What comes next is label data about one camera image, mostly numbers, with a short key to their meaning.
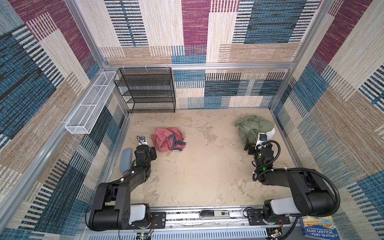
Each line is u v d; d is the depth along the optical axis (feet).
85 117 2.34
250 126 3.08
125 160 3.09
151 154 2.76
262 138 2.48
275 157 2.13
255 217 2.41
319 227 2.26
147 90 3.65
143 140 2.60
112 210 1.38
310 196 1.43
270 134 3.32
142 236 2.34
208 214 2.30
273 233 2.32
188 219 2.49
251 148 2.66
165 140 3.07
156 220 2.39
